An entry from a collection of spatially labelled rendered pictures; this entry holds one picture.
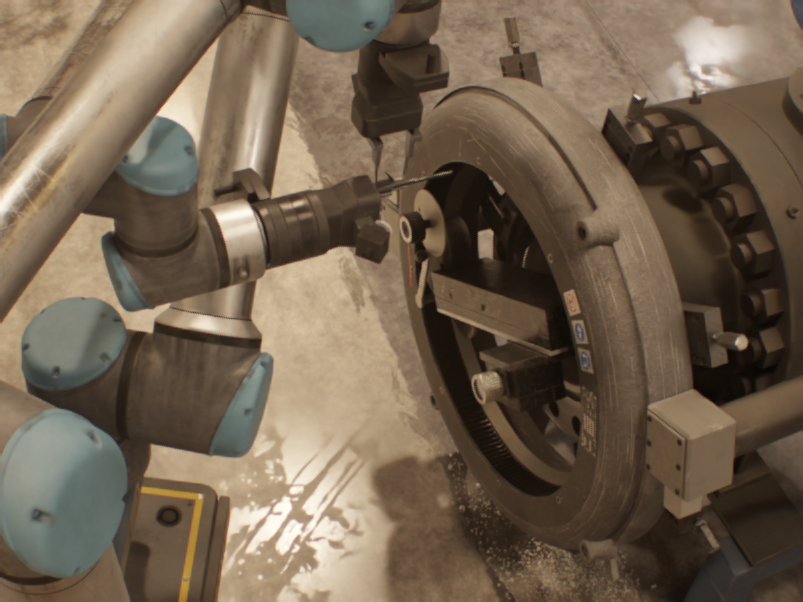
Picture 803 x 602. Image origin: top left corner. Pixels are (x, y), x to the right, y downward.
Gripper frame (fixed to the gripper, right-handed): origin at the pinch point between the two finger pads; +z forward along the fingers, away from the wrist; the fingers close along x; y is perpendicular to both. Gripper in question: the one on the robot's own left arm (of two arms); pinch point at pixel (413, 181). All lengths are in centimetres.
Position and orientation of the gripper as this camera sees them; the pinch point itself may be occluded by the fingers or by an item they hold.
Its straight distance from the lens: 153.4
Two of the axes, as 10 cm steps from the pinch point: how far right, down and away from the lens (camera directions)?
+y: 4.2, 7.0, -5.8
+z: 9.0, -2.6, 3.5
